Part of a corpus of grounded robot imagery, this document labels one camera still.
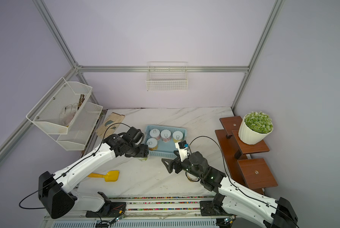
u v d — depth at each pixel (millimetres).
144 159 778
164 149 1006
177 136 976
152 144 928
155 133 983
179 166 628
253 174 704
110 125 1101
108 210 684
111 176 843
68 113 781
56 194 378
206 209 732
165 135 981
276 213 414
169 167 624
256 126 649
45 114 691
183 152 628
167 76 979
